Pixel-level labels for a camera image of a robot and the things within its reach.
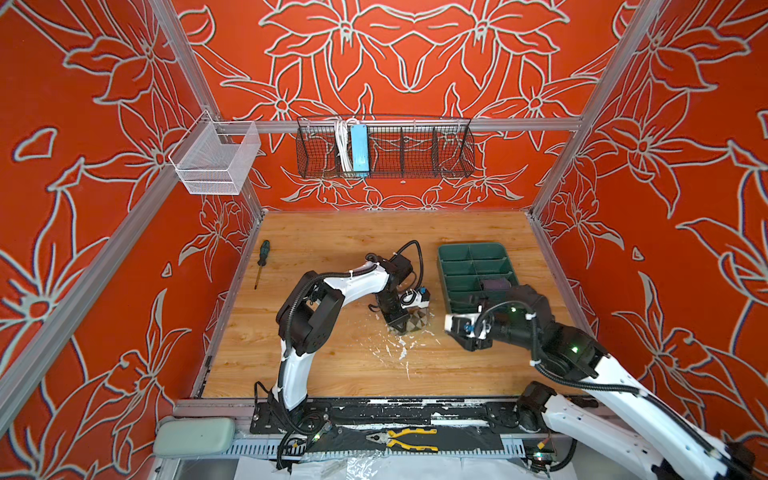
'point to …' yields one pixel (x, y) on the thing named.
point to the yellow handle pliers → (390, 436)
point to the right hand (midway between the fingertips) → (447, 308)
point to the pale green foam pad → (193, 436)
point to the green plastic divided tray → (465, 265)
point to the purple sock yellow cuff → (499, 284)
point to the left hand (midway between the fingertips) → (401, 324)
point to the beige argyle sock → (418, 319)
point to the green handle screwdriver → (263, 257)
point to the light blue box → (361, 159)
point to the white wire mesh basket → (216, 157)
